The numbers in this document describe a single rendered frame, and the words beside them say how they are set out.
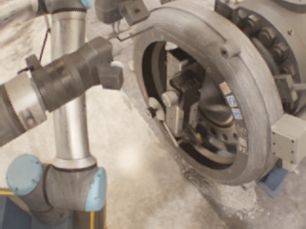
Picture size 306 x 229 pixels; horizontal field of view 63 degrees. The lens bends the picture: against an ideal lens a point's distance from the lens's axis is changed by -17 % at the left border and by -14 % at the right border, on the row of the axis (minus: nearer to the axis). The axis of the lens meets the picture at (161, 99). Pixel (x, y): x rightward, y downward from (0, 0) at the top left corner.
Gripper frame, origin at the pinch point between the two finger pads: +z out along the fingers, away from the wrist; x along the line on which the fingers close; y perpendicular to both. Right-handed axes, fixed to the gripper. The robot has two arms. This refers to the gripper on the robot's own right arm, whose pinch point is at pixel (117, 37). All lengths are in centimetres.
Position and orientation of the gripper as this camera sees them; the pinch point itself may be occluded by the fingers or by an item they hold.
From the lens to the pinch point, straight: 54.1
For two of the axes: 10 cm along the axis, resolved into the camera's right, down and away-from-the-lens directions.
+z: 0.4, 6.8, 7.3
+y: 6.0, 5.6, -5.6
